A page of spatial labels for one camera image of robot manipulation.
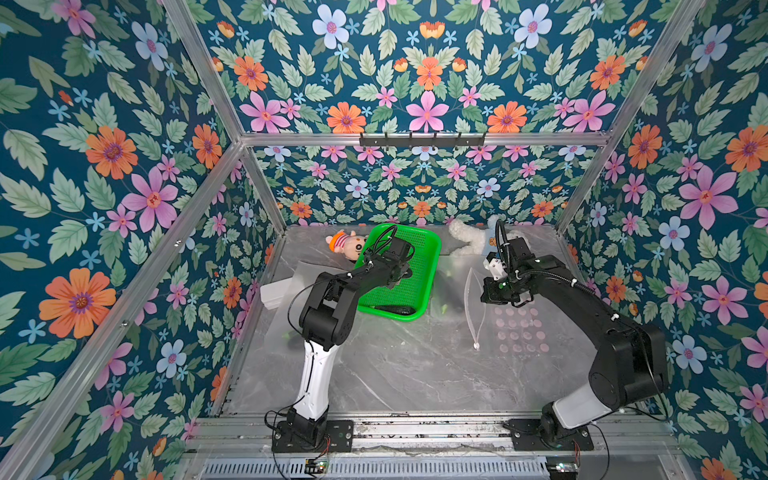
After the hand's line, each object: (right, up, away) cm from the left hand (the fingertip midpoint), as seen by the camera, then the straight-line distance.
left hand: (403, 267), depth 104 cm
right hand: (+25, -7, -18) cm, 32 cm away
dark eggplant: (+13, -13, -10) cm, 21 cm away
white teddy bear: (+26, +11, +3) cm, 29 cm away
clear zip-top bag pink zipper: (+20, -20, -24) cm, 37 cm away
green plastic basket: (+5, -8, -4) cm, 10 cm away
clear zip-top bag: (+18, -11, -6) cm, 22 cm away
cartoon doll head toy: (-19, +8, +1) cm, 21 cm away
